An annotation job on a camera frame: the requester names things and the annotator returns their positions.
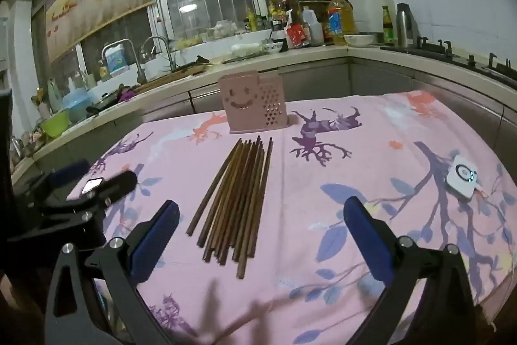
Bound white jug with blue label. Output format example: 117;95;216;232
106;42;130;77

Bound translucent white jug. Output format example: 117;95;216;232
302;6;324;46

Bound blue plastic lidded container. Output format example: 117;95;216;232
61;86;95;123

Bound steel thermos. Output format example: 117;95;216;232
396;3;418;47

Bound black gas stove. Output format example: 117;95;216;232
380;36;517;91

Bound red packet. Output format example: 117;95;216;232
288;24;310;47

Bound wooden cutting board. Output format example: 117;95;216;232
133;64;208;93

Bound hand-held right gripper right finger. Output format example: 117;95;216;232
343;196;477;345

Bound green plastic basin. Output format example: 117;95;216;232
40;110;71;139

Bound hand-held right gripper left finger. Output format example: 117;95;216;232
44;199;180;345

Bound pink smiley chopstick holder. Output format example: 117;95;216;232
218;70;293;135

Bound white plastic bag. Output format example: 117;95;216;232
231;43;261;59

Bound white bowl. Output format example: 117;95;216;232
343;34;375;47

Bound bunch of wooden chopsticks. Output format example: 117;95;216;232
186;137;274;281

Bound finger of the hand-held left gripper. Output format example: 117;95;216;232
36;170;139;226
24;160;91;204

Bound steel faucet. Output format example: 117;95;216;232
101;39;147;85
141;36;176;73

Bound green glass bottle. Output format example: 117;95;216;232
382;5;396;44

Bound white square device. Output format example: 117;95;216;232
445;155;481;202

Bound dark wok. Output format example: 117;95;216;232
87;92;122;115

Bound kitchen counter cabinets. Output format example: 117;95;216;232
10;44;517;188

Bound large cooking oil bottle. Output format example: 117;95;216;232
326;0;356;44

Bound pink printed tablecloth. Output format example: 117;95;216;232
67;88;517;345

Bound dark sauce bottle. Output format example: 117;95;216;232
270;7;288;42

